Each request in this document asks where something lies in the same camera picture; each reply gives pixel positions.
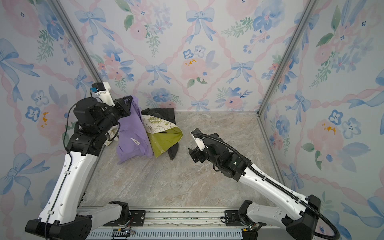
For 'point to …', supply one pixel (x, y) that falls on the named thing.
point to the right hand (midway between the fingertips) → (197, 141)
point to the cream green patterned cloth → (162, 133)
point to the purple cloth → (133, 141)
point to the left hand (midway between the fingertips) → (131, 94)
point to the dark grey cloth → (168, 113)
